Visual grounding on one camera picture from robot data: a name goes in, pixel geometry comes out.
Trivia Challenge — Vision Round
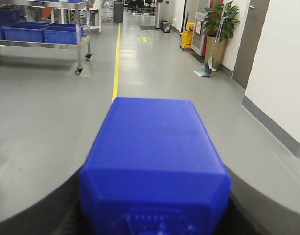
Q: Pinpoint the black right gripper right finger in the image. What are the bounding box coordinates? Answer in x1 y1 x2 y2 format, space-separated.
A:
227 168 300 235

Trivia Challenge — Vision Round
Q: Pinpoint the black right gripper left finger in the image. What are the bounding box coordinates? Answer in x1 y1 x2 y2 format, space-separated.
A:
0 174 82 235

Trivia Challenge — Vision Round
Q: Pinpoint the small blue plastic box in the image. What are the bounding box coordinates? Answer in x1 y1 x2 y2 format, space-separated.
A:
79 96 232 235

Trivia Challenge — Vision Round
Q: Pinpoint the brown door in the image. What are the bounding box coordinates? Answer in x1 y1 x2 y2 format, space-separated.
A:
232 0 272 89

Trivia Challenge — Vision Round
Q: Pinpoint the potted plant in gold pot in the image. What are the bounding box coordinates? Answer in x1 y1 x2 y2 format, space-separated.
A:
202 1 241 72

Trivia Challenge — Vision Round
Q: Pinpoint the blue plastic bin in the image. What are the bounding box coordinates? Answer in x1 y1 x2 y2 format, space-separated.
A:
1 21 51 43
0 7 20 40
43 23 85 45

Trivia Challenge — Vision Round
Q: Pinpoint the steel rack on castors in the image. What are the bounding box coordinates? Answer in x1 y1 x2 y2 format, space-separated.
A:
0 0 93 76

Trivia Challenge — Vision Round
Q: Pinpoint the yellow mop bucket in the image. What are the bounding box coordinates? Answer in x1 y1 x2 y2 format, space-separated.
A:
180 13 195 51

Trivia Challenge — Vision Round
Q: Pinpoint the tall black trash bin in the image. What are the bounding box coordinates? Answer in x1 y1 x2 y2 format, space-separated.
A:
113 2 124 23

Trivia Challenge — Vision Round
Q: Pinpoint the black office chair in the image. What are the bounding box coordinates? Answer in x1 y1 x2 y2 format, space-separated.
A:
143 0 156 12
126 0 143 12

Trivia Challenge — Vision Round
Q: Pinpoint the grey steel cabinet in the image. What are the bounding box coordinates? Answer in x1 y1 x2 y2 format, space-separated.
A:
156 1 165 29

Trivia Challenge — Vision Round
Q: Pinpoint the long-handled grey dustpan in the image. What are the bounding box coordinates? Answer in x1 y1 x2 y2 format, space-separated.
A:
194 3 227 78

